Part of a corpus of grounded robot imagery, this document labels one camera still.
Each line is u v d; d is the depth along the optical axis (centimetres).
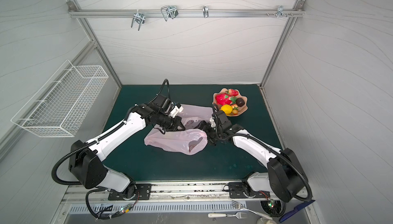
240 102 102
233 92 107
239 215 68
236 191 73
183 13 78
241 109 102
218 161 84
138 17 78
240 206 69
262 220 66
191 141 72
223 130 64
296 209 69
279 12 77
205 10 72
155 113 58
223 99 100
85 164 41
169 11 77
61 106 69
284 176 41
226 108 98
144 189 74
